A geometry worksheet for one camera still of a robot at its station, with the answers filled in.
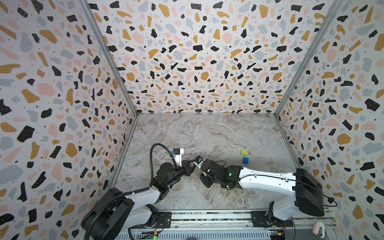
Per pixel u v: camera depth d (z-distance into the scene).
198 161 0.69
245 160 0.97
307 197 0.40
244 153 0.98
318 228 0.71
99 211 0.41
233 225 0.73
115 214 0.42
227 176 0.57
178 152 0.73
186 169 0.72
